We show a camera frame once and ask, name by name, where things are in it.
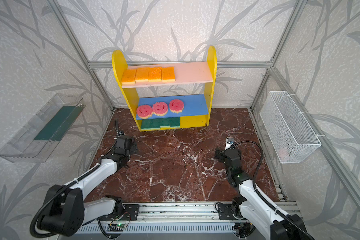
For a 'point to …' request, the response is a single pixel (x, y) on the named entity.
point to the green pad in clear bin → (60, 125)
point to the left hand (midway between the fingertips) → (127, 140)
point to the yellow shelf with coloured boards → (195, 112)
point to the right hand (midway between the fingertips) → (226, 142)
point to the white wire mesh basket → (292, 139)
